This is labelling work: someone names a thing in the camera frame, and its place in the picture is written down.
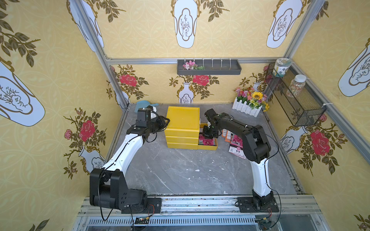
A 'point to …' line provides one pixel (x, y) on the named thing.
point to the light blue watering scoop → (143, 104)
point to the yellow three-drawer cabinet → (183, 130)
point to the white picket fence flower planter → (245, 108)
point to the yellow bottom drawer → (206, 147)
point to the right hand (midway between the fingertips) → (207, 134)
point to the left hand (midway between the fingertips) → (163, 121)
